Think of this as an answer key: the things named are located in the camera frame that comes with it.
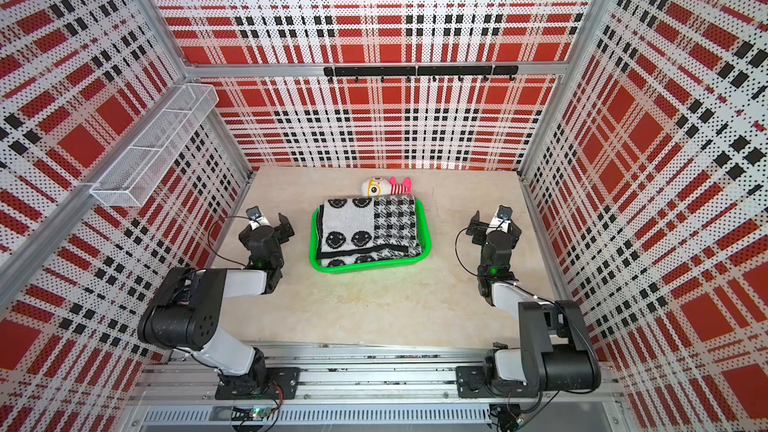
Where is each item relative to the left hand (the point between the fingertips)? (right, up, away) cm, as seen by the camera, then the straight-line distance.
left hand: (272, 218), depth 93 cm
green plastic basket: (+48, -7, -2) cm, 49 cm away
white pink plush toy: (+32, +11, +14) cm, 37 cm away
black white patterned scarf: (+29, -4, -2) cm, 30 cm away
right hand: (+69, +2, -5) cm, 70 cm away
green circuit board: (+7, -44, -24) cm, 51 cm away
